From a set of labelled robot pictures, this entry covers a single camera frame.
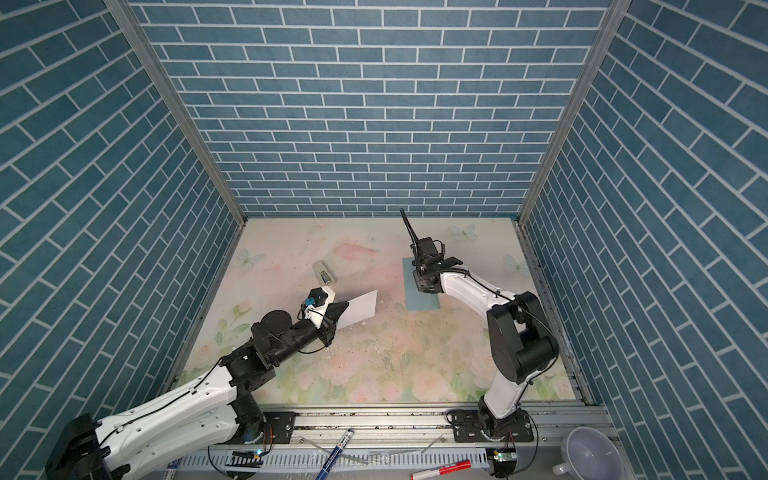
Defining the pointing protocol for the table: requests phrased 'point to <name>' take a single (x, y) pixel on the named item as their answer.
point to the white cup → (591, 455)
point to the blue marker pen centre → (331, 459)
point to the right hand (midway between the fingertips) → (429, 272)
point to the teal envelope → (415, 299)
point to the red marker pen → (442, 470)
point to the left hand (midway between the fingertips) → (347, 305)
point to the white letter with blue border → (358, 310)
